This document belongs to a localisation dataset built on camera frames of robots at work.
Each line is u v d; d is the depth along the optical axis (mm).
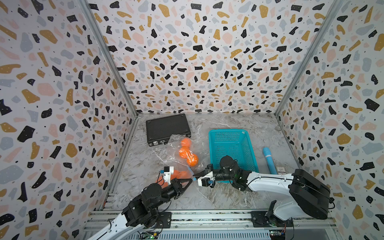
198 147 1004
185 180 697
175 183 635
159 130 1049
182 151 877
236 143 1032
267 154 952
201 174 764
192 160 877
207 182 606
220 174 674
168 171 687
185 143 982
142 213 548
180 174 795
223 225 730
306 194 433
